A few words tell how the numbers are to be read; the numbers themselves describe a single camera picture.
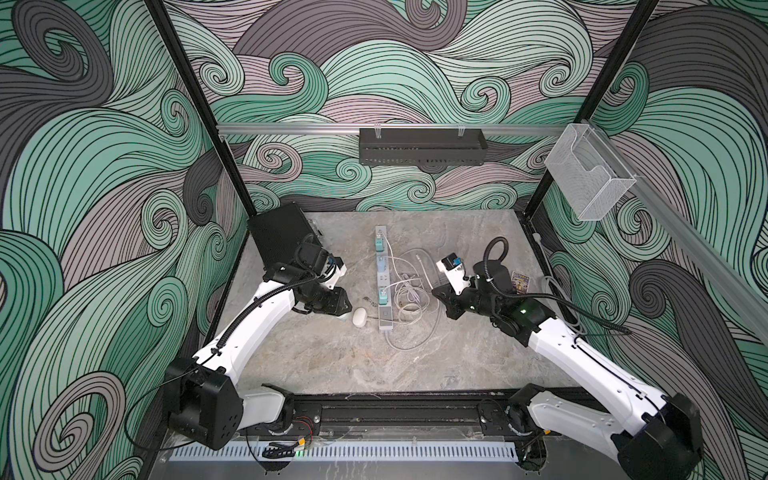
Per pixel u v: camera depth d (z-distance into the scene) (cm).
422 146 96
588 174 77
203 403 39
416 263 93
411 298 94
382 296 88
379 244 101
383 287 95
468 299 65
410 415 75
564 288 102
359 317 90
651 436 37
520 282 98
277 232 115
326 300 68
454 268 66
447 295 71
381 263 98
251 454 68
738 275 53
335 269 69
